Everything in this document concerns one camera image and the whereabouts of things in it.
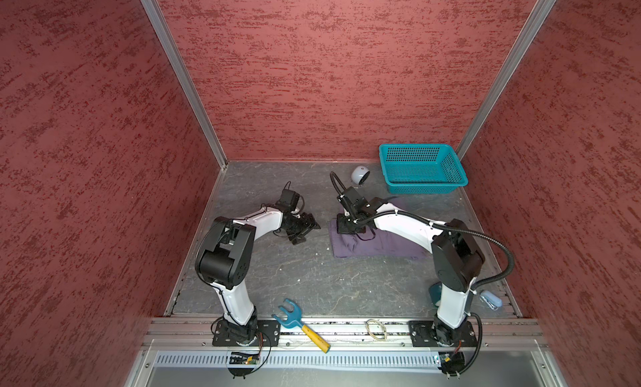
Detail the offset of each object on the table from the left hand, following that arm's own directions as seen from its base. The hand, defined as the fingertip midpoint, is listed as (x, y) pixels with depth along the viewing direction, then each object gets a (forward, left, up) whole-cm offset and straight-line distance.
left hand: (314, 235), depth 93 cm
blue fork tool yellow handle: (-28, +6, -1) cm, 28 cm away
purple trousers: (-5, -25, +3) cm, 25 cm away
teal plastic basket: (+37, -50, -1) cm, 63 cm away
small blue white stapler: (-22, -59, 0) cm, 63 cm away
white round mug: (+27, -19, +5) cm, 34 cm away
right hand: (-1, -10, +3) cm, 10 cm away
